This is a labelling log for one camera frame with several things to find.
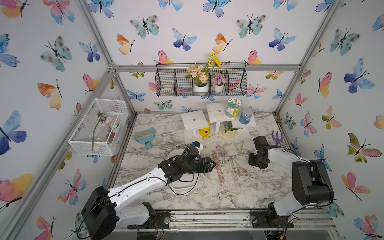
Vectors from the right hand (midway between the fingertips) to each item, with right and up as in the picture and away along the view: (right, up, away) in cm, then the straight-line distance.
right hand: (254, 161), depth 93 cm
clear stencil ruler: (-14, -4, -1) cm, 14 cm away
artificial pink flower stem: (-82, +24, -18) cm, 88 cm away
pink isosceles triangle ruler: (-8, -6, -2) cm, 11 cm away
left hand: (-27, +3, -19) cm, 33 cm away
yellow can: (-30, +17, +6) cm, 35 cm away
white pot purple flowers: (-23, +49, -4) cm, 54 cm away
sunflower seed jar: (-15, +31, -10) cm, 37 cm away
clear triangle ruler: (-7, +8, +9) cm, 14 cm away
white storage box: (-41, -2, -30) cm, 50 cm away
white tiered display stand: (-25, +22, +8) cm, 34 cm away
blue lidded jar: (-7, +28, -4) cm, 29 cm away
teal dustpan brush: (-72, +15, +13) cm, 74 cm away
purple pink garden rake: (+21, +13, +12) cm, 27 cm away
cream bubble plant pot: (-14, +18, +6) cm, 23 cm away
